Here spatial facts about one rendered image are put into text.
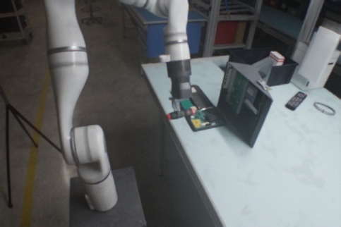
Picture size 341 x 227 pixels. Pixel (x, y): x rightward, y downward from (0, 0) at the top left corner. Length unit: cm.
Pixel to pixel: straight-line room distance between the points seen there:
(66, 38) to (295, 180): 75
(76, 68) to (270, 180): 62
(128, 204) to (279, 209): 47
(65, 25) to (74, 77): 13
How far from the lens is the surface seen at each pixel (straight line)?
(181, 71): 65
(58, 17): 59
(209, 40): 240
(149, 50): 228
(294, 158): 84
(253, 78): 75
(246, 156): 76
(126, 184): 83
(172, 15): 65
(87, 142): 53
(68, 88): 53
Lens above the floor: 155
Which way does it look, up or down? 40 degrees down
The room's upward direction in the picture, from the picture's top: 4 degrees clockwise
